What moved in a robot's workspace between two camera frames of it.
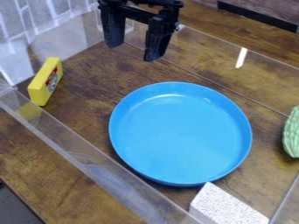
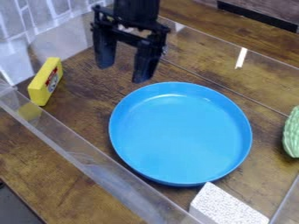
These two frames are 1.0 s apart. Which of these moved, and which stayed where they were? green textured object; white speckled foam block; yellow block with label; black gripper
Moved: black gripper
Stayed: green textured object; yellow block with label; white speckled foam block
